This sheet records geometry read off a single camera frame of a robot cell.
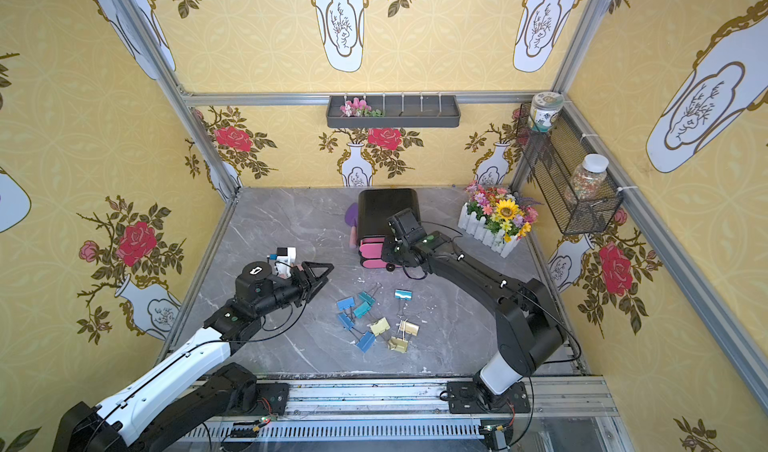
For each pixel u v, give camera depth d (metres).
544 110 0.84
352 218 1.12
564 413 0.73
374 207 0.97
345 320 0.85
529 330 0.43
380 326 0.85
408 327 0.84
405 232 0.65
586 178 0.65
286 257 0.73
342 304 0.91
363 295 0.92
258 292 0.60
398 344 0.81
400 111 0.92
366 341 0.82
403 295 0.91
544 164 1.04
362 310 0.87
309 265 0.70
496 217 0.91
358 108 0.88
